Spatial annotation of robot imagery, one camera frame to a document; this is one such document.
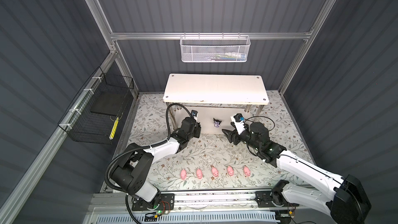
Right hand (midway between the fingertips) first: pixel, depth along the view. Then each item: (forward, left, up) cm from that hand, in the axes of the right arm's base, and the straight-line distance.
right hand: (229, 127), depth 78 cm
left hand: (+8, +17, -9) cm, 21 cm away
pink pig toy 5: (-16, -10, -19) cm, 27 cm away
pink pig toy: (-18, +24, -18) cm, 35 cm away
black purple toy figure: (+8, +6, -8) cm, 12 cm away
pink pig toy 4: (-16, -1, -18) cm, 24 cm away
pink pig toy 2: (-18, +16, -18) cm, 29 cm away
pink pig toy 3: (-16, +8, -19) cm, 26 cm away
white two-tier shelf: (+7, +7, +14) cm, 17 cm away
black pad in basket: (+7, +59, +13) cm, 61 cm away
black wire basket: (0, +65, +10) cm, 66 cm away
